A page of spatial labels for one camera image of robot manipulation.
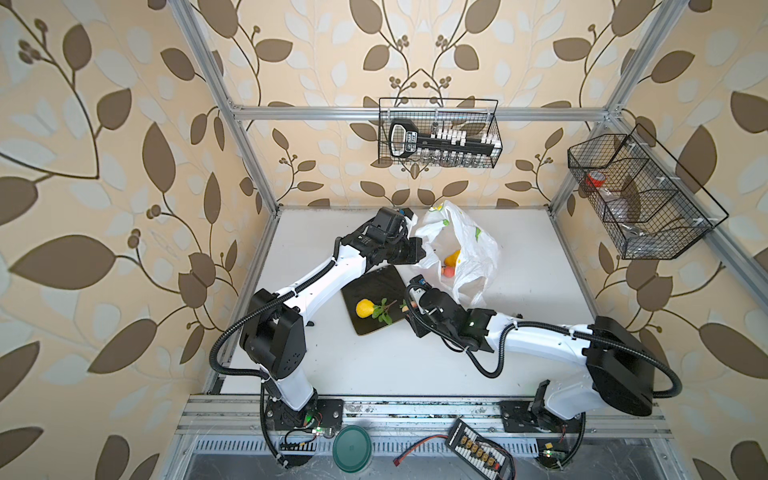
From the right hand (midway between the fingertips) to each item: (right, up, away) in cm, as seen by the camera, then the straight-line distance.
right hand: (411, 313), depth 82 cm
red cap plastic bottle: (+56, +38, +6) cm, 69 cm away
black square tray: (-11, +5, +16) cm, 20 cm away
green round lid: (-13, -23, -20) cm, 34 cm away
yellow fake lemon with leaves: (-13, 0, +5) cm, 14 cm away
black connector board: (+15, -29, -14) cm, 36 cm away
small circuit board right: (+34, -31, -12) cm, 47 cm away
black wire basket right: (+59, +29, -9) cm, 66 cm away
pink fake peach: (+11, +12, -1) cm, 16 cm away
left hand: (+5, +17, -2) cm, 18 cm away
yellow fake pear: (+11, +14, 0) cm, 18 cm away
